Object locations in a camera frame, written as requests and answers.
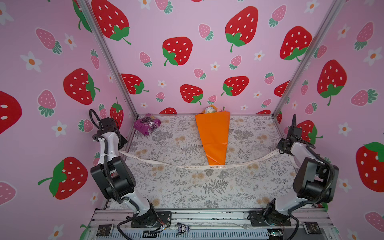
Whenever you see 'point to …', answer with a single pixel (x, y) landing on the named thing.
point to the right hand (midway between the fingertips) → (285, 146)
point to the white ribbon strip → (143, 160)
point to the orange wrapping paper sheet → (214, 128)
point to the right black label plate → (311, 227)
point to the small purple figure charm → (182, 228)
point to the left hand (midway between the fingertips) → (117, 145)
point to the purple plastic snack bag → (146, 124)
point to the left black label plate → (104, 230)
